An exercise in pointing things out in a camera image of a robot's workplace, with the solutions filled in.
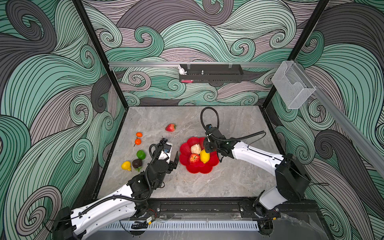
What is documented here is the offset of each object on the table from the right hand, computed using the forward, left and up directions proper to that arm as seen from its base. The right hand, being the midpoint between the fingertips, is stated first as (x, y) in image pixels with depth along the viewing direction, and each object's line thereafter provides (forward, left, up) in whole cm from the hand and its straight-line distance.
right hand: (205, 144), depth 87 cm
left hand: (-8, +20, +9) cm, 23 cm away
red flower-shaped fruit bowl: (-11, +5, -9) cm, 15 cm away
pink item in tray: (+30, +11, +24) cm, 40 cm away
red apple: (-7, +7, -4) cm, 11 cm away
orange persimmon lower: (+7, +44, -8) cm, 45 cm away
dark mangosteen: (-11, +39, -3) cm, 41 cm away
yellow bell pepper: (-11, +46, -6) cm, 48 cm away
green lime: (-4, +39, -4) cm, 39 cm away
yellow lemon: (-6, +1, -4) cm, 7 cm away
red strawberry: (+17, +23, -6) cm, 29 cm away
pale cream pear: (-2, +6, -3) cm, 7 cm away
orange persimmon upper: (+13, +45, -8) cm, 47 cm away
